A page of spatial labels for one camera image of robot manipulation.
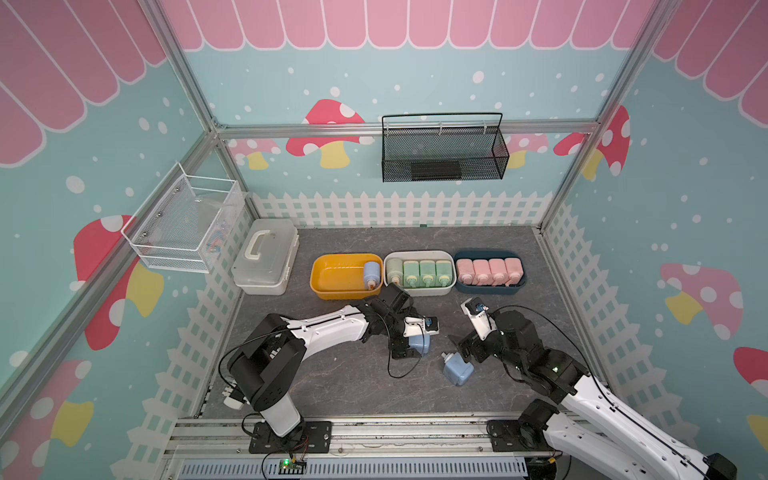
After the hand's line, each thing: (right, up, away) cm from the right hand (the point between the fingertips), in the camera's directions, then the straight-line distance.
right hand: (465, 325), depth 77 cm
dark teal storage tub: (+12, +19, +30) cm, 37 cm away
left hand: (-12, -6, +9) cm, 16 cm away
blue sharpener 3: (-2, -12, +1) cm, 12 cm away
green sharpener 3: (-2, +11, +20) cm, 23 cm away
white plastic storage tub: (-9, +18, +30) cm, 37 cm away
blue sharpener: (-26, +12, +20) cm, 35 cm away
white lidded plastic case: (-61, +18, +21) cm, 67 cm away
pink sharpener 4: (+22, +13, +22) cm, 34 cm away
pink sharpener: (+6, +13, +22) cm, 27 cm away
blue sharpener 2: (-12, -3, -6) cm, 13 cm away
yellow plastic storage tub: (-38, +11, +31) cm, 50 cm away
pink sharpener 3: (+17, +13, +23) cm, 31 cm away
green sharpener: (-13, +12, +20) cm, 27 cm away
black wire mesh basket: (-3, +52, +17) cm, 55 cm away
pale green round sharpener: (-18, +13, +21) cm, 31 cm away
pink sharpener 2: (+11, +13, +21) cm, 27 cm away
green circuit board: (-44, -34, -4) cm, 56 cm away
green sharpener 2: (-7, +12, +20) cm, 25 cm away
